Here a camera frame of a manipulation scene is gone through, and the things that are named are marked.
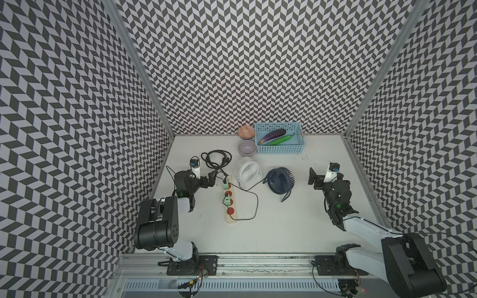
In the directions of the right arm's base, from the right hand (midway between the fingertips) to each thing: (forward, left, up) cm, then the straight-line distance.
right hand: (320, 170), depth 86 cm
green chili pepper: (+27, +17, -9) cm, 33 cm away
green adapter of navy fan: (-12, +43, -5) cm, 45 cm away
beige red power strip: (-17, +42, -10) cm, 46 cm away
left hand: (+4, +55, -5) cm, 56 cm away
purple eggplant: (+31, +19, -7) cm, 37 cm away
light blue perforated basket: (+29, +15, -8) cm, 34 cm away
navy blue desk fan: (-2, +19, -5) cm, 19 cm away
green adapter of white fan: (-4, +45, -8) cm, 46 cm away
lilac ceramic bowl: (+23, +35, -10) cm, 43 cm away
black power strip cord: (+19, +59, -12) cm, 63 cm away
